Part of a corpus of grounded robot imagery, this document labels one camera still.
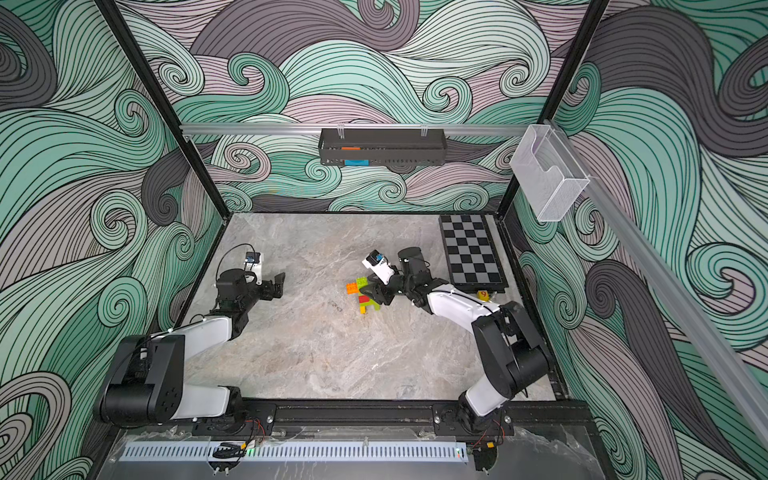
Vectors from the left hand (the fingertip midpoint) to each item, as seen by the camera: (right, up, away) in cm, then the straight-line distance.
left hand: (267, 270), depth 91 cm
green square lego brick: (+33, -8, -10) cm, 35 cm away
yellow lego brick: (+30, -12, 0) cm, 32 cm away
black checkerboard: (+68, +4, +12) cm, 69 cm away
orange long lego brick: (+27, -4, -7) cm, 29 cm away
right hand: (+32, -3, -4) cm, 33 cm away
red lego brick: (+30, -8, -5) cm, 32 cm away
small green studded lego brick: (+30, -2, -8) cm, 31 cm away
